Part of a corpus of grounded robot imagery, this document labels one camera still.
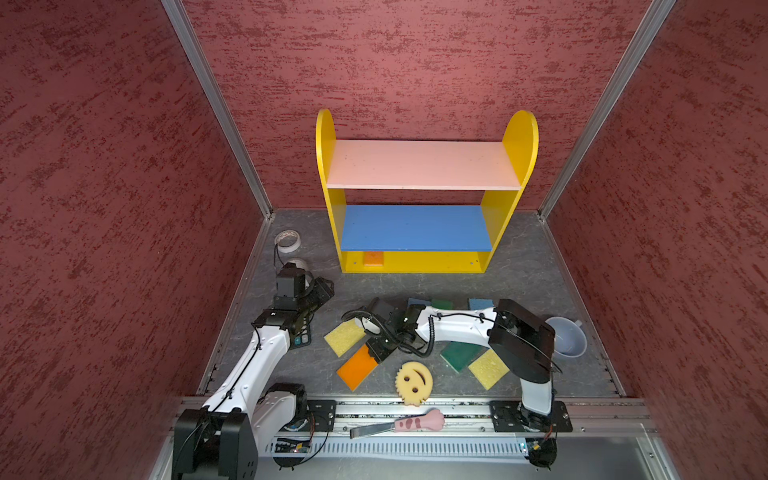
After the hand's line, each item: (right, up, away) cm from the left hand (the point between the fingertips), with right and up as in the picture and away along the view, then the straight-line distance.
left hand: (330, 291), depth 85 cm
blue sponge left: (+25, -5, +10) cm, 27 cm away
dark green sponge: (+37, -18, -3) cm, 41 cm away
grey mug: (+70, -14, -1) cm, 71 cm away
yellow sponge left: (+3, -14, +2) cm, 15 cm away
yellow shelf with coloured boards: (+28, +16, +6) cm, 33 cm away
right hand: (+13, -19, -3) cm, 23 cm away
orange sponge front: (+9, -20, -4) cm, 23 cm away
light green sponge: (+35, -6, +10) cm, 37 cm away
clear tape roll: (-22, +15, +26) cm, 38 cm away
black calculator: (-9, -12, 0) cm, 15 cm away
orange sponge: (+11, +9, +19) cm, 23 cm away
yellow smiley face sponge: (+24, -23, -8) cm, 34 cm away
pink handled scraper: (+28, -30, -13) cm, 43 cm away
